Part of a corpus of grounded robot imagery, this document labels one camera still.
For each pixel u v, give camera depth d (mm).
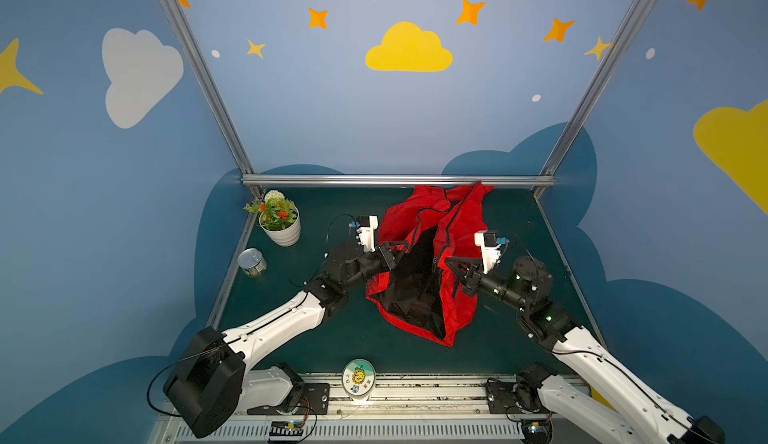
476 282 626
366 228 699
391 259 693
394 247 735
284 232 958
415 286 903
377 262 675
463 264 671
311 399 739
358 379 703
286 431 730
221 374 398
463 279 663
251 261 937
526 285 548
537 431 733
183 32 767
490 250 636
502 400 737
